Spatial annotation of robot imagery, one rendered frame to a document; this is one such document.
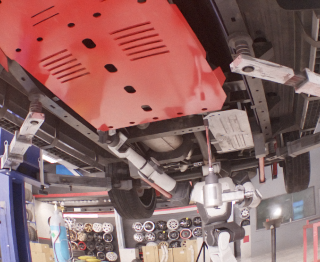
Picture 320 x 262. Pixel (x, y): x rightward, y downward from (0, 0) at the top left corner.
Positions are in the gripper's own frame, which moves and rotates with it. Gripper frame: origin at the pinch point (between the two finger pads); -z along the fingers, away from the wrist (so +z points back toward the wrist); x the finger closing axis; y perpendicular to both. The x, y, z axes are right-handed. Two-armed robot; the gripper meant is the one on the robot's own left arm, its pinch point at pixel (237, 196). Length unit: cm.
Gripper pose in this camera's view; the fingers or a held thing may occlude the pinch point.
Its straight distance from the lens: 173.9
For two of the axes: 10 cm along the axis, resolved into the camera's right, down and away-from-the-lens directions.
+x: -0.7, -9.3, 3.6
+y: 8.9, -2.2, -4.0
